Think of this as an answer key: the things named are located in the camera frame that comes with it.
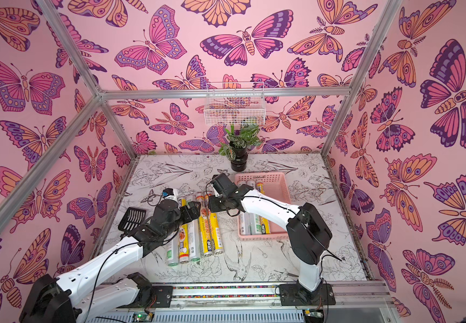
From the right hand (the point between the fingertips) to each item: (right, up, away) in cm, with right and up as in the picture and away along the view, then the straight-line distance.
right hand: (206, 208), depth 84 cm
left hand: (-4, +2, -2) cm, 5 cm away
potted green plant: (+12, +27, +12) cm, 31 cm away
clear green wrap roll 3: (+22, -5, +5) cm, 23 cm away
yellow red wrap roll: (-10, -12, +1) cm, 16 cm away
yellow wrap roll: (-1, -8, +3) cm, 9 cm away
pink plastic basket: (+20, -9, +3) cm, 22 cm away
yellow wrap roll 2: (+4, -11, +1) cm, 12 cm away
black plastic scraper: (-36, -7, +10) cm, 38 cm away
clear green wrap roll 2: (+17, -7, +3) cm, 19 cm away
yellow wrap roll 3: (+25, -8, +3) cm, 26 cm away
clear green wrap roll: (-13, -17, -3) cm, 22 cm away
